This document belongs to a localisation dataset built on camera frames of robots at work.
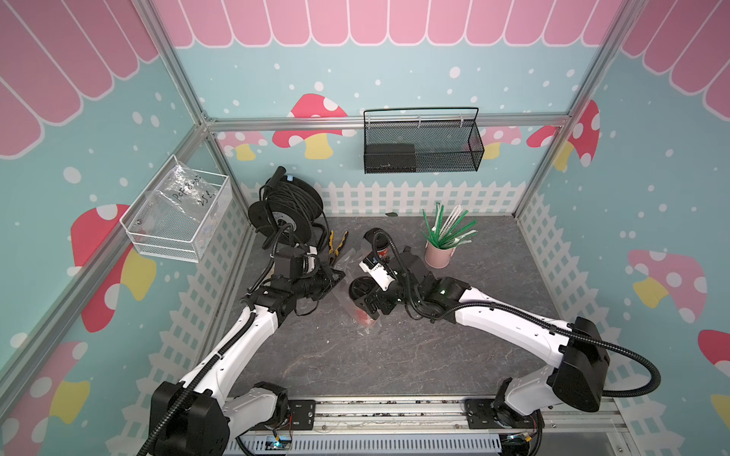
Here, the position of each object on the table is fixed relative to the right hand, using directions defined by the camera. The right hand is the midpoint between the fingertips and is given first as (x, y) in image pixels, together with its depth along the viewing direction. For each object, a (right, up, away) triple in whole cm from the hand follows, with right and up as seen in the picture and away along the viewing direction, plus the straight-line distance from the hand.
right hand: (366, 290), depth 76 cm
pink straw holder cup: (+26, +7, +27) cm, 38 cm away
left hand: (-6, +3, +3) cm, 7 cm away
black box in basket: (+7, +40, +14) cm, 43 cm away
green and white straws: (+30, +17, +23) cm, 41 cm away
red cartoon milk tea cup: (+5, +12, +13) cm, 18 cm away
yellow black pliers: (-14, +9, +33) cm, 37 cm away
